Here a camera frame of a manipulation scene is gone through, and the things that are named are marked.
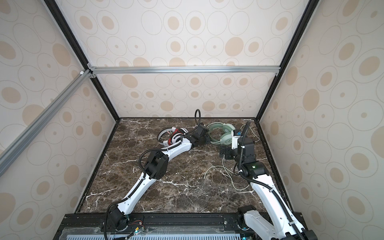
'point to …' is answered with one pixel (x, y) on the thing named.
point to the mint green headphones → (226, 136)
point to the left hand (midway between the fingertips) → (215, 135)
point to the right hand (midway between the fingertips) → (229, 144)
